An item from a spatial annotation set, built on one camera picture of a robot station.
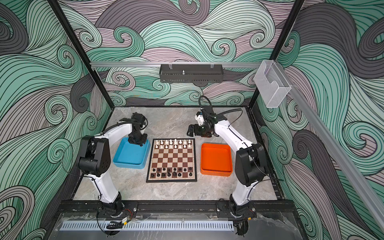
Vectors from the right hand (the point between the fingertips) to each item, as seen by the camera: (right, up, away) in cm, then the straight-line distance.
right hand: (194, 133), depth 87 cm
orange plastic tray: (+14, -18, +8) cm, 24 cm away
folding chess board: (-14, -17, +3) cm, 22 cm away
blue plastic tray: (-42, -14, +4) cm, 44 cm away
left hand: (-34, -6, +7) cm, 35 cm away
